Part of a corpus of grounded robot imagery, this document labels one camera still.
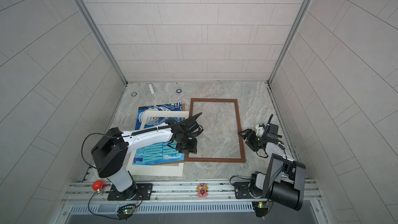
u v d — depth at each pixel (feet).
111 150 1.56
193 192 2.37
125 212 2.11
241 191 2.33
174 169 2.58
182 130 2.02
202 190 2.28
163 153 2.71
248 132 2.58
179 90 3.66
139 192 2.29
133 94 3.56
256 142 2.56
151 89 3.66
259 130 2.65
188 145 2.34
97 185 2.31
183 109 3.33
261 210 2.21
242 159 2.64
